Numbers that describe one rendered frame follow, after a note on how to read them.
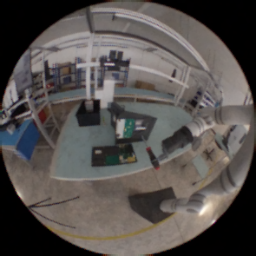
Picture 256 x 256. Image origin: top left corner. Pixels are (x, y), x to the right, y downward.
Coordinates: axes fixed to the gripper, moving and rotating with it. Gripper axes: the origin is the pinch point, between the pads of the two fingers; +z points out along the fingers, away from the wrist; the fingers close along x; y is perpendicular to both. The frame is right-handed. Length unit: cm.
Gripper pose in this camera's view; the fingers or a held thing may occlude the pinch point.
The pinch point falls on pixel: (152, 162)
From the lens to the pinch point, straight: 29.9
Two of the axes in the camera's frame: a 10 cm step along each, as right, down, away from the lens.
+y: -2.6, -6.6, 7.0
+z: -8.8, 4.6, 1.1
